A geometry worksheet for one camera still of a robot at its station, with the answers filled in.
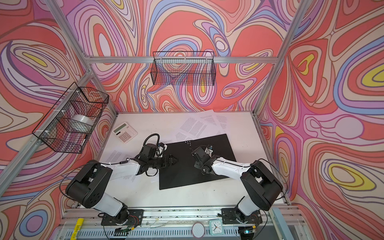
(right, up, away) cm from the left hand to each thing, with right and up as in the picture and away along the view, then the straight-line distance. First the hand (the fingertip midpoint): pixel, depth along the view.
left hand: (175, 162), depth 89 cm
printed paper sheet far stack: (+16, +23, +23) cm, 36 cm away
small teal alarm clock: (+22, -25, -20) cm, 39 cm away
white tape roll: (-43, +26, -16) cm, 53 cm away
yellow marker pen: (-44, -26, -20) cm, 55 cm away
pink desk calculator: (-38, +18, +15) cm, 44 cm away
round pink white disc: (+13, -26, -22) cm, 36 cm away
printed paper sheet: (-40, +4, +7) cm, 41 cm away
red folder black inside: (+4, -7, +2) cm, 8 cm away
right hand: (+16, -2, +1) cm, 16 cm away
